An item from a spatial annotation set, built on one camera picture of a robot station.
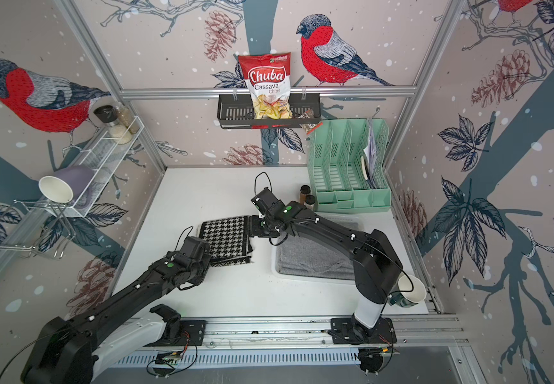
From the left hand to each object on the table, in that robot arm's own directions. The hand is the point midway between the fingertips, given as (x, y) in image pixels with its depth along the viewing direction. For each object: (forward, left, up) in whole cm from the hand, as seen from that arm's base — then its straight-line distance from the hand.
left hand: (216, 254), depth 86 cm
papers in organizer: (+33, -59, +19) cm, 70 cm away
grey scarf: (-2, -32, +4) cm, 32 cm away
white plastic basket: (+10, -51, +6) cm, 53 cm away
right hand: (+5, -13, +10) cm, 17 cm away
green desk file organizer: (+51, -50, +5) cm, 71 cm away
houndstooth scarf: (+6, -4, 0) cm, 7 cm away
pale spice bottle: (+22, -36, +3) cm, 42 cm away
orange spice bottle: (+27, -34, +4) cm, 44 cm away
